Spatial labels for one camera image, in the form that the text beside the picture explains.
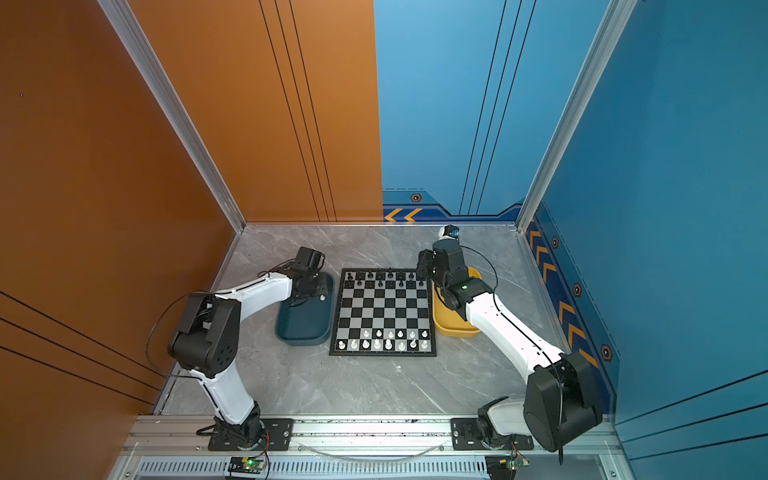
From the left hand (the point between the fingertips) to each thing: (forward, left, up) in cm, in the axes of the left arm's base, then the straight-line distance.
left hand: (323, 283), depth 98 cm
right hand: (-2, -31, +18) cm, 35 cm away
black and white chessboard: (-9, -21, -2) cm, 23 cm away
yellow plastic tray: (-13, -40, -2) cm, 42 cm away
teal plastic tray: (-15, +2, +1) cm, 15 cm away
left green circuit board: (-49, +11, -5) cm, 50 cm away
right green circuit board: (-48, -51, -4) cm, 70 cm away
